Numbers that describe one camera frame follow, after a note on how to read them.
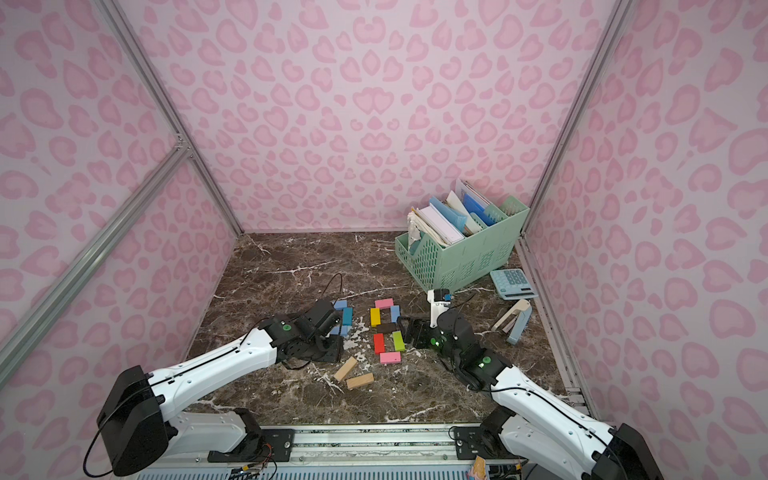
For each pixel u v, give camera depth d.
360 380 0.83
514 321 0.92
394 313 0.96
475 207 0.96
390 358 0.86
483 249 0.90
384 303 0.98
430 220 0.88
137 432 0.39
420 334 0.68
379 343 0.90
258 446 0.67
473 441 0.74
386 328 0.93
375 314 0.95
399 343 0.88
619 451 0.40
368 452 0.72
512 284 1.01
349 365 0.86
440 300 0.69
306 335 0.60
